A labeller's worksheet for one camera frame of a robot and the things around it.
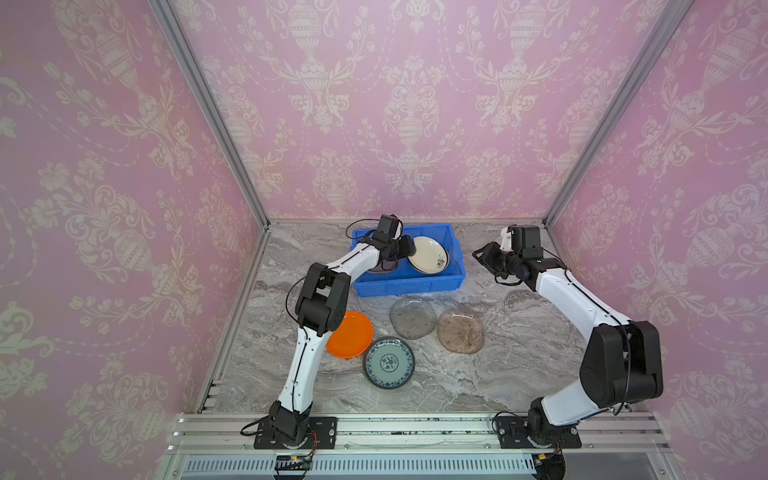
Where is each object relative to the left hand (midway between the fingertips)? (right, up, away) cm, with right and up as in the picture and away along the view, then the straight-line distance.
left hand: (415, 247), depth 103 cm
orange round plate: (-20, -27, -15) cm, 37 cm away
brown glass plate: (+13, -26, -11) cm, 31 cm away
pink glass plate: (-10, -6, -13) cm, 17 cm away
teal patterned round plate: (-9, -33, -18) cm, 39 cm away
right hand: (+17, -2, -14) cm, 22 cm away
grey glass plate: (-1, -23, -8) cm, 24 cm away
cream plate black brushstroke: (+5, -3, +2) cm, 7 cm away
